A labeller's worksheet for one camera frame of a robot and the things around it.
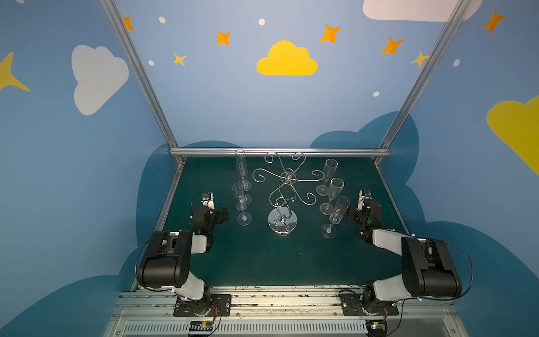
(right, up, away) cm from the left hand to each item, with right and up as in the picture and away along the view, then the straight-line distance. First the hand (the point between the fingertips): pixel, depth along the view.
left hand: (214, 205), depth 95 cm
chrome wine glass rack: (+32, -6, -1) cm, 32 cm away
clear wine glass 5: (+52, -11, -1) cm, 54 cm away
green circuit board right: (+64, -41, -21) cm, 79 cm away
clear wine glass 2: (+13, +17, 0) cm, 21 cm away
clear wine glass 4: (+53, +8, -8) cm, 55 cm away
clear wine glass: (+12, +23, -2) cm, 26 cm away
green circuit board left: (+1, -40, -22) cm, 46 cm away
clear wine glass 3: (+53, +17, +1) cm, 56 cm away
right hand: (+66, +1, 0) cm, 66 cm away
